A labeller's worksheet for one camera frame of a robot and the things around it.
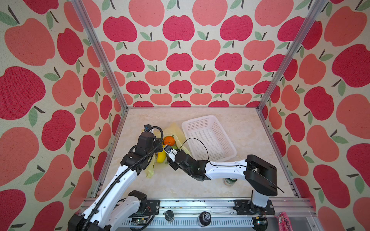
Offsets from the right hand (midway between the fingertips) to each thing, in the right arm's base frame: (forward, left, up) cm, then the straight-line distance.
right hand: (172, 151), depth 81 cm
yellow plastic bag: (+7, +1, +11) cm, 13 cm away
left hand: (+3, +6, +6) cm, 9 cm away
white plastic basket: (+18, -21, -13) cm, 30 cm away
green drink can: (-11, -32, -7) cm, 35 cm away
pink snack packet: (-26, -59, -13) cm, 66 cm away
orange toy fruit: (+11, +5, -7) cm, 14 cm away
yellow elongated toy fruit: (0, +7, -8) cm, 11 cm away
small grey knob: (-30, -3, -4) cm, 31 cm away
